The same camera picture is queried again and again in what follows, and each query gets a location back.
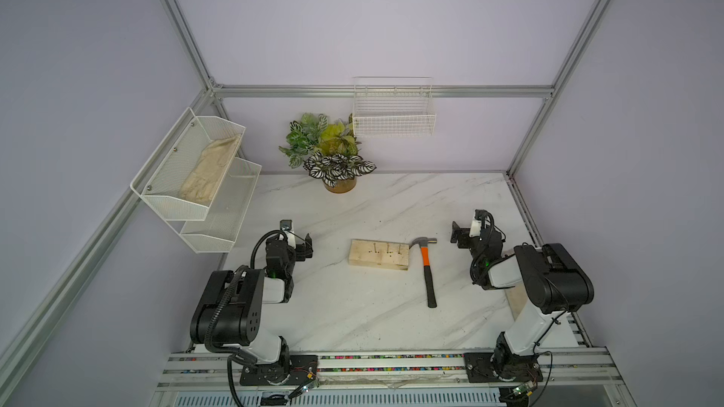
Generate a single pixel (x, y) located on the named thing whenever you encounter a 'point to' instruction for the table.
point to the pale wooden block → (379, 253)
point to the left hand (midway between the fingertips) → (293, 237)
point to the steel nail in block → (375, 248)
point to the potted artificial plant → (328, 151)
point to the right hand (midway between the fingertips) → (469, 226)
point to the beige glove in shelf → (208, 170)
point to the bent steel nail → (399, 251)
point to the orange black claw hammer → (424, 242)
